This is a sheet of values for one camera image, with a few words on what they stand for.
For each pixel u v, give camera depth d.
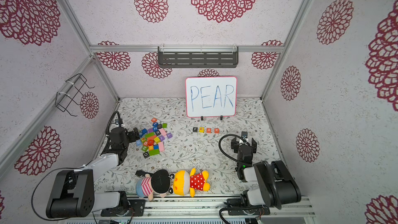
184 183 0.75
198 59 1.00
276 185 0.41
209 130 1.01
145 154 0.90
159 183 0.73
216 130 1.01
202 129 1.01
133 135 0.84
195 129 1.03
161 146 0.95
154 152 0.93
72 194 0.42
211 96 1.03
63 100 0.73
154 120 1.07
